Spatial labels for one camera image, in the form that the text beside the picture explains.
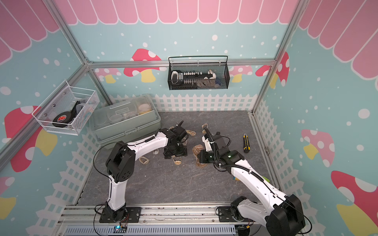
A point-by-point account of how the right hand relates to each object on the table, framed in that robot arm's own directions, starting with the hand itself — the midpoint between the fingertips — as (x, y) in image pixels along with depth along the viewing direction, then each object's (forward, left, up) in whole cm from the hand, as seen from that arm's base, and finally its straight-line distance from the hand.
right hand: (179, 143), depth 85 cm
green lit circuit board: (-40, +29, -17) cm, 52 cm away
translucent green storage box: (+13, +34, +6) cm, 37 cm away
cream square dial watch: (+23, -16, -14) cm, 31 cm away
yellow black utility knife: (+5, -44, -15) cm, 47 cm away
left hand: (-4, +23, -12) cm, 26 cm away
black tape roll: (+1, +52, +22) cm, 56 cm away
